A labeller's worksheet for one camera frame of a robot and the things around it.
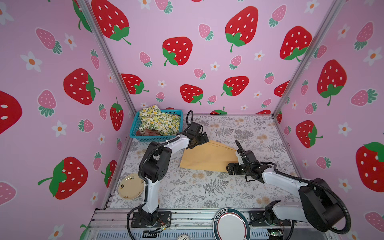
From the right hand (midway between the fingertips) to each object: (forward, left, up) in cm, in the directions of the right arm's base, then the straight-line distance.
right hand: (232, 167), depth 90 cm
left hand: (+16, +19, +4) cm, 25 cm away
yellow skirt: (+8, +13, -3) cm, 15 cm away
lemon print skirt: (+27, +58, +11) cm, 65 cm away
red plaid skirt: (+13, +56, +10) cm, 58 cm away
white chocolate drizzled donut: (-38, +23, +1) cm, 44 cm away
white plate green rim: (-30, +1, -1) cm, 30 cm away
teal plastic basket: (+13, +50, +6) cm, 52 cm away
